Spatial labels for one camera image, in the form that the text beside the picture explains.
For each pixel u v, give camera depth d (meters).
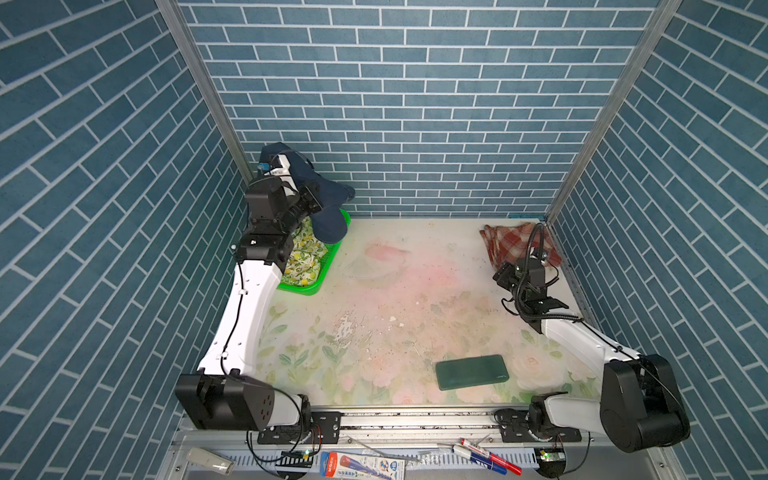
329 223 0.82
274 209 0.52
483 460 0.69
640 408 0.42
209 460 0.67
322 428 0.73
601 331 0.96
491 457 0.69
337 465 0.68
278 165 0.61
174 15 0.70
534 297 0.67
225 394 0.38
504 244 1.08
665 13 0.71
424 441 0.74
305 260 1.02
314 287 0.91
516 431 0.73
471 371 0.83
